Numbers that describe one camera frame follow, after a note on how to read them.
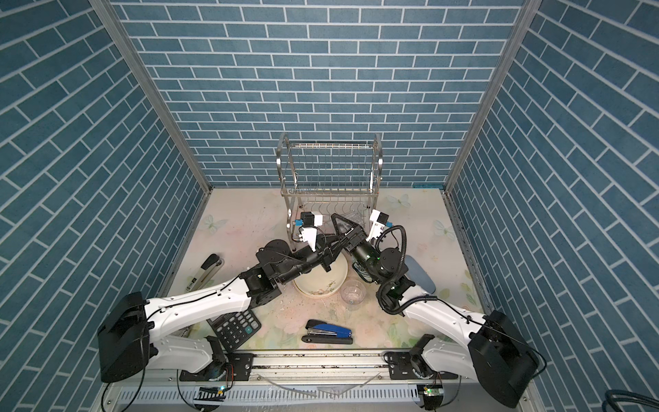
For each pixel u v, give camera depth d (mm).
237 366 733
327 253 606
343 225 663
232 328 788
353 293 880
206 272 908
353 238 618
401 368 733
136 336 394
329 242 614
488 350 408
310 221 587
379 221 665
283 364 756
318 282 860
